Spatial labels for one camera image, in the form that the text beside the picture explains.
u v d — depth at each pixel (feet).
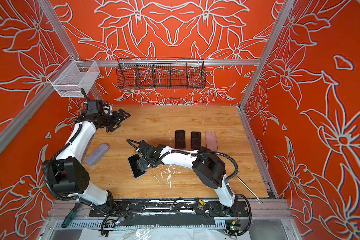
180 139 3.23
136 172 2.77
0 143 1.69
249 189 2.56
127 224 2.28
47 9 2.31
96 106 2.14
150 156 2.09
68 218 2.27
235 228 2.24
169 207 2.43
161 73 3.22
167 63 3.03
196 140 3.20
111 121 2.39
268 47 2.79
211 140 3.30
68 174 1.42
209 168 1.58
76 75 2.73
